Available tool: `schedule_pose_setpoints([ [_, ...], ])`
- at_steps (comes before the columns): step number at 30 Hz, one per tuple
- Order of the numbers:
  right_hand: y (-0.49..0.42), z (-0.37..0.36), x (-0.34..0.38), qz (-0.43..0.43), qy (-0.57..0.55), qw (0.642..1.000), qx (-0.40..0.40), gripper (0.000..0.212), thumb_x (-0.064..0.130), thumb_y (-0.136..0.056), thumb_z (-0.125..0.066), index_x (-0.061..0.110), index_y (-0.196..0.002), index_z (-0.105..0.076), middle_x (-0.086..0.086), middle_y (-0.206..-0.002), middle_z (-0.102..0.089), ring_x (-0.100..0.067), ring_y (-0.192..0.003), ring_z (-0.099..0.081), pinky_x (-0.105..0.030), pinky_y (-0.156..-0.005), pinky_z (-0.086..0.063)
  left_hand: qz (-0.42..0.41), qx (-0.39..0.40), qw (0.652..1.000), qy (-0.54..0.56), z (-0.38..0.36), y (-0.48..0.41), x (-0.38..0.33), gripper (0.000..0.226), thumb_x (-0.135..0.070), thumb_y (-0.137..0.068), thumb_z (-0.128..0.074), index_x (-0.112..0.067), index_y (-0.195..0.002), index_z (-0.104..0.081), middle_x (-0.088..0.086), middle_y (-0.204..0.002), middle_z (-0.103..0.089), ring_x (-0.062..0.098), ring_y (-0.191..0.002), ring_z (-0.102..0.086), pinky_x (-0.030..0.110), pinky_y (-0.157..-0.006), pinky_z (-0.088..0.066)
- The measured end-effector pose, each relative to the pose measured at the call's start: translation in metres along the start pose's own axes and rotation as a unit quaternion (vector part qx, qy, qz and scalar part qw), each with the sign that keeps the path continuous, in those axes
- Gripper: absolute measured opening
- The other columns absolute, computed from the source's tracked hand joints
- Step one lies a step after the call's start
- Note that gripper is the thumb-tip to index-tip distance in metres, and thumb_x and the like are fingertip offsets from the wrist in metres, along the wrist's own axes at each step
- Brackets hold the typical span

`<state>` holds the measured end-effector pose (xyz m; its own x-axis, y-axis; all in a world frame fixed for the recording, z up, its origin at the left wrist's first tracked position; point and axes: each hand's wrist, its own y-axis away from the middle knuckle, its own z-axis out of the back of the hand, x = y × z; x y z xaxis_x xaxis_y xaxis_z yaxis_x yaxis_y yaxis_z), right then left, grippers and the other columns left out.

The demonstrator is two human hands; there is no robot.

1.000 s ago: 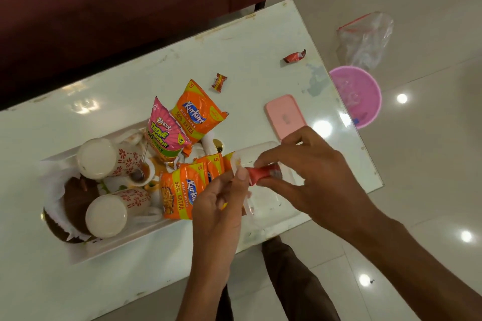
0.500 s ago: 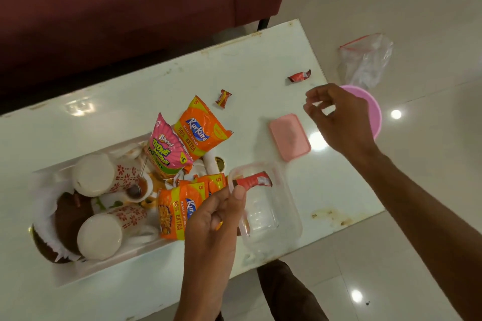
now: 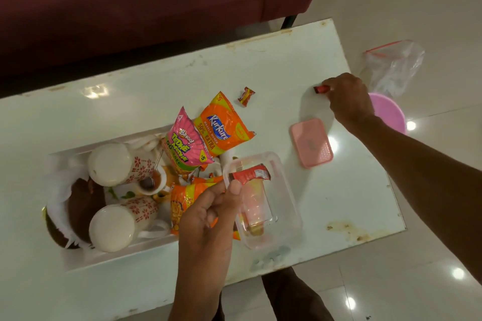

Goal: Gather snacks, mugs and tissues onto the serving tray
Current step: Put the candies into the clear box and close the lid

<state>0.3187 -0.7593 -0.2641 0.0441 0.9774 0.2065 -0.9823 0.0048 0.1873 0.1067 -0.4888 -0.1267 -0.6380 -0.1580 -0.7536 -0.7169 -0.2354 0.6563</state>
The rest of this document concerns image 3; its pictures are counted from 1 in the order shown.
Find red white candy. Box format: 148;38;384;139
228;164;272;186

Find white printed tray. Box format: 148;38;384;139
43;125;246;272

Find person's right hand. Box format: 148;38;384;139
322;72;376;134

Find person's left hand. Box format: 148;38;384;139
177;180;244;282

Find pink snack packet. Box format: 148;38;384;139
162;106;214;177

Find floral mug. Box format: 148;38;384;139
87;142;167;187
88;196;172;253

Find white paper napkins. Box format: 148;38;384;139
43;158;94;250

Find person's left forearm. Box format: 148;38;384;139
168;273;232;321

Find clear pink-sealed zip bag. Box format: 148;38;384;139
357;39;426;99

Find person's right forearm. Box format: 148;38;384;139
346;114;482;284

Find person's dark trousers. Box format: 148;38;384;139
216;267;335;321

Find pink round plate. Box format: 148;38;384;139
368;92;407;135

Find clear container with pink lid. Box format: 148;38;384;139
222;151;304;251

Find wooden napkin holder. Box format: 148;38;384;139
45;178;107;250

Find red fabric sofa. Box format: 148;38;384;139
0;0;335;77

